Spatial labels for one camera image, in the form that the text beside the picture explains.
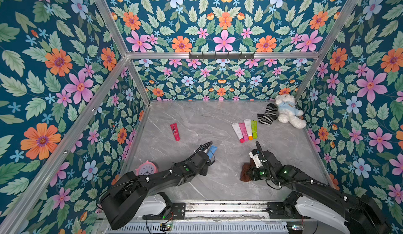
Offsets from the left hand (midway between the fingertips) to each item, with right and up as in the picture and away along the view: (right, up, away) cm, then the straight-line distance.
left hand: (207, 163), depth 87 cm
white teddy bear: (+54, +29, +16) cm, 63 cm away
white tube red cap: (+20, +16, +14) cm, 29 cm away
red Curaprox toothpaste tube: (-21, +16, +14) cm, 31 cm away
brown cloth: (+21, 0, -5) cm, 21 cm away
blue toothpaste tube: (+3, +6, +7) cm, 10 cm away
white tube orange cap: (+27, +20, +17) cm, 38 cm away
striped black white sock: (+45, +28, +23) cm, 58 cm away
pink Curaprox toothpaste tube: (+24, +17, +15) cm, 33 cm away
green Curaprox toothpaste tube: (+31, +19, +16) cm, 40 cm away
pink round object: (-34, -2, -1) cm, 34 cm away
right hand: (+22, -2, -5) cm, 22 cm away
